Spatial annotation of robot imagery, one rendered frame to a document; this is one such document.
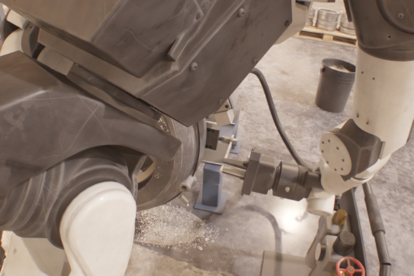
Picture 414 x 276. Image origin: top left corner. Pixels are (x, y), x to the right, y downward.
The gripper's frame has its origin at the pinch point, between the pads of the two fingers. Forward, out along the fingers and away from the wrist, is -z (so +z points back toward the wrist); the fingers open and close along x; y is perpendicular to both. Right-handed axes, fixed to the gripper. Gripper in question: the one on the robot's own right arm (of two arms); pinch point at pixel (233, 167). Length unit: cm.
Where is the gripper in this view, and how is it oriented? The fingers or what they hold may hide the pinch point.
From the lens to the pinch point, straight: 70.2
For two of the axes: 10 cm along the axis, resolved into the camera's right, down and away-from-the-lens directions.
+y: -2.0, 3.4, -9.2
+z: 9.6, 2.3, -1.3
